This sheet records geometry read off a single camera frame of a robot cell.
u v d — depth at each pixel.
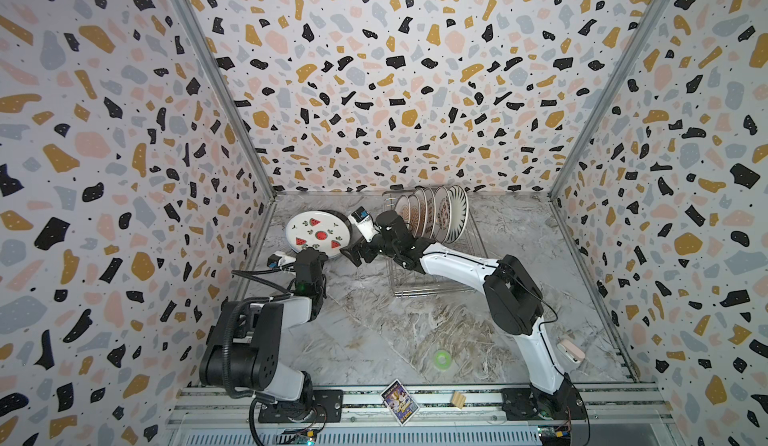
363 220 0.78
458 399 0.75
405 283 0.95
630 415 0.74
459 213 0.97
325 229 1.00
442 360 0.82
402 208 1.03
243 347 0.43
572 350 0.81
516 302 0.54
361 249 0.79
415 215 0.93
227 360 0.40
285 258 0.82
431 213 0.93
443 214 1.03
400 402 0.73
